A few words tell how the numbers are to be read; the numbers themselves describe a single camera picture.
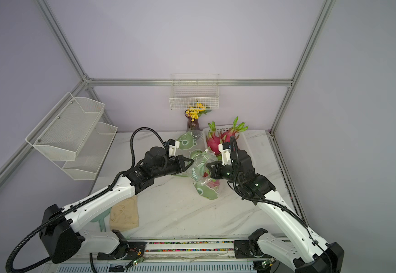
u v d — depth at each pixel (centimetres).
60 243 38
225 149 63
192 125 106
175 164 65
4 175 54
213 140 98
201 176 75
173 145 69
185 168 69
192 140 104
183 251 75
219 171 62
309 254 38
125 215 84
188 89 104
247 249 73
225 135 104
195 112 98
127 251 71
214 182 72
